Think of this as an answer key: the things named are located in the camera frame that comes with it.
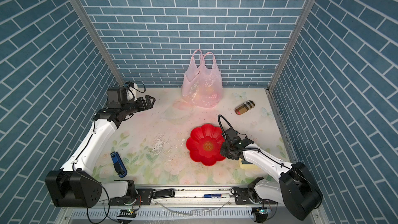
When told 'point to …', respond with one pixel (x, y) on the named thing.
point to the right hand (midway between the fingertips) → (220, 150)
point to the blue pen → (213, 196)
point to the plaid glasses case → (247, 106)
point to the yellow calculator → (245, 165)
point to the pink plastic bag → (202, 84)
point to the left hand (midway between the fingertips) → (149, 99)
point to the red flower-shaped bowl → (204, 144)
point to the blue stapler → (118, 165)
